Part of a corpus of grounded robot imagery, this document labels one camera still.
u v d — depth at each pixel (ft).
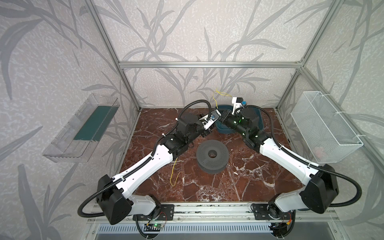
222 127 2.11
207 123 1.90
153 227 2.33
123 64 3.06
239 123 2.04
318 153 2.39
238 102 2.21
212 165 2.76
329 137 1.97
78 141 2.11
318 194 1.32
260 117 3.15
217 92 3.74
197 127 1.93
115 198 1.24
